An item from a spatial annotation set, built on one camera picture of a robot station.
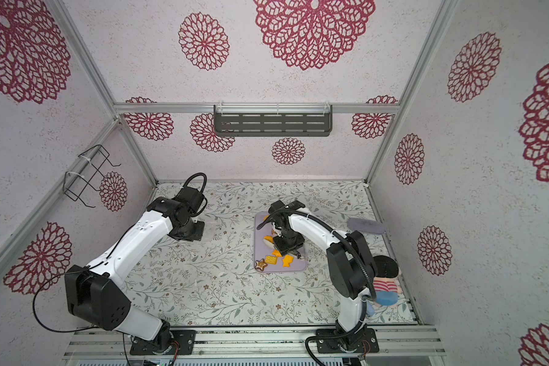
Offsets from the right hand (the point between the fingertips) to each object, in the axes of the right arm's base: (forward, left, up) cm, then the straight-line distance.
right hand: (286, 248), depth 88 cm
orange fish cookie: (-2, 0, -6) cm, 7 cm away
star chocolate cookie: (-4, +10, -5) cm, 12 cm away
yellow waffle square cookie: (-2, +6, -6) cm, 9 cm away
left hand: (-1, +34, +9) cm, 35 cm away
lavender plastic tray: (+4, +9, -5) cm, 11 cm away
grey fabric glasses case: (+15, -35, -6) cm, 39 cm away
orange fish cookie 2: (+1, +4, -5) cm, 6 cm away
